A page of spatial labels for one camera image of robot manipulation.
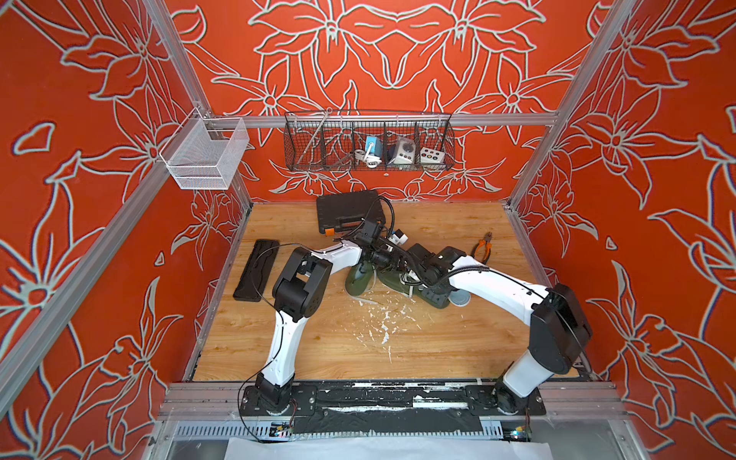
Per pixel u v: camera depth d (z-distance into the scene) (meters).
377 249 0.83
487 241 1.06
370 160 0.85
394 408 0.73
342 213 1.10
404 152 0.90
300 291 0.55
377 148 0.84
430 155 0.94
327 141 1.01
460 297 0.76
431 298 0.76
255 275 0.96
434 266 0.61
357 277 0.93
